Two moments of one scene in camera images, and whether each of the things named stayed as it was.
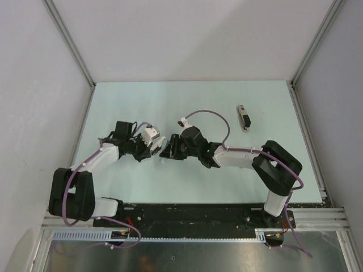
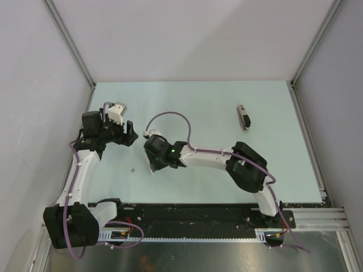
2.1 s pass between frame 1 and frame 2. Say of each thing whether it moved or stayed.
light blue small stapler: moved
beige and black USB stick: stayed
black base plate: stayed
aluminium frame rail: stayed
